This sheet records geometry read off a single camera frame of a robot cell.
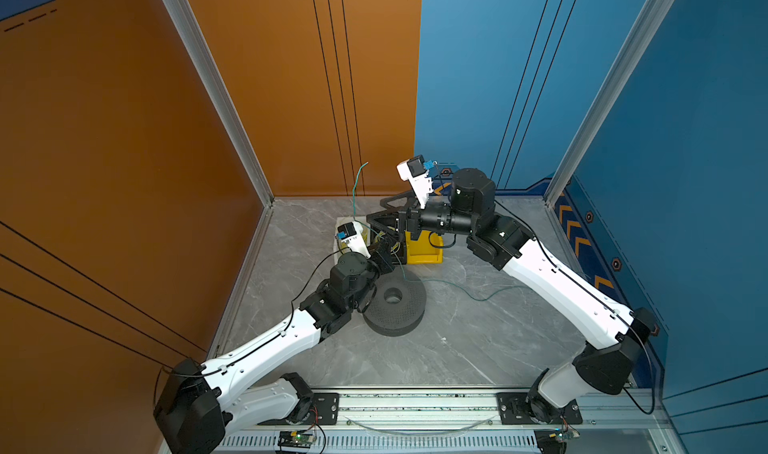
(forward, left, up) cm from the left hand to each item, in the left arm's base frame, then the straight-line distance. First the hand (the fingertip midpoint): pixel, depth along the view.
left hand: (394, 237), depth 73 cm
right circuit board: (-37, -41, -27) cm, 61 cm away
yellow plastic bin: (+12, -9, -22) cm, 27 cm away
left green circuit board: (-38, +23, -30) cm, 54 cm away
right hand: (-4, +4, +14) cm, 16 cm away
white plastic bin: (-7, +11, +5) cm, 14 cm away
